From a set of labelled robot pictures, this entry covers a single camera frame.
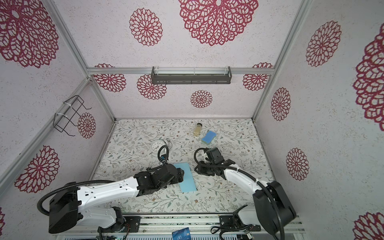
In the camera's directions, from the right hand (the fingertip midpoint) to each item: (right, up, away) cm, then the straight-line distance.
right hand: (197, 166), depth 86 cm
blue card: (-7, -29, -14) cm, 33 cm away
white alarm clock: (-27, +11, +14) cm, 33 cm away
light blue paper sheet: (-6, -10, -3) cm, 12 cm away
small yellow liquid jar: (+1, +22, +26) cm, 34 cm away
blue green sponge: (+9, +15, +23) cm, 29 cm away
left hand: (-11, -3, -6) cm, 13 cm away
